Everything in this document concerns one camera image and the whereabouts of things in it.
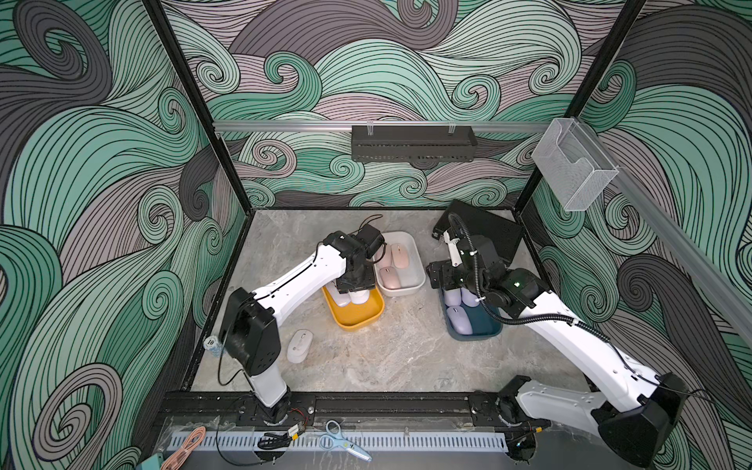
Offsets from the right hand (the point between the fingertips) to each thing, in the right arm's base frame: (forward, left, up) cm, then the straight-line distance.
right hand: (438, 266), depth 75 cm
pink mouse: (+9, +12, -21) cm, 26 cm away
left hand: (0, +20, -8) cm, 22 cm away
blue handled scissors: (-35, +27, -22) cm, 50 cm away
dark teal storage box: (-8, -16, -21) cm, 27 cm away
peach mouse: (+19, +7, -21) cm, 29 cm away
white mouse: (-13, +39, -20) cm, 46 cm away
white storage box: (+12, +7, -21) cm, 26 cm away
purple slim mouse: (-6, -9, -21) cm, 23 cm away
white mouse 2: (-5, +21, -8) cm, 23 cm away
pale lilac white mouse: (+1, +27, -19) cm, 33 cm away
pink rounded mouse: (+17, +12, -21) cm, 30 cm away
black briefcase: (+24, -32, -18) cm, 44 cm away
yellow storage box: (-5, +24, -20) cm, 32 cm away
